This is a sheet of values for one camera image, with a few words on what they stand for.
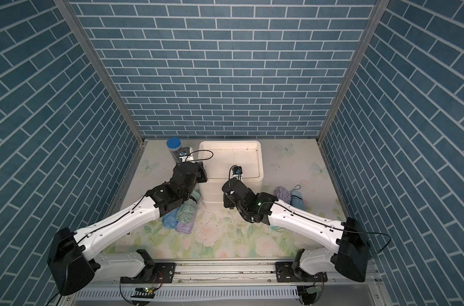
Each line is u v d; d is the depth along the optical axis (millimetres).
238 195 553
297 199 927
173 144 932
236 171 669
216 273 754
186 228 825
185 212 818
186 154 643
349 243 399
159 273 725
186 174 552
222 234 845
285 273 733
